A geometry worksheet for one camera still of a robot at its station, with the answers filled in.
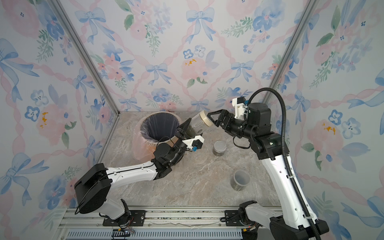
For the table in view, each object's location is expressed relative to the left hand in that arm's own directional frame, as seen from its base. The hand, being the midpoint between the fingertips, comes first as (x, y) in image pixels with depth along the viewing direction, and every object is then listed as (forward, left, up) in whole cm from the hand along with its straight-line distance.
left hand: (194, 123), depth 67 cm
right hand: (-2, -8, +6) cm, 11 cm away
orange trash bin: (+11, +22, -17) cm, 30 cm away
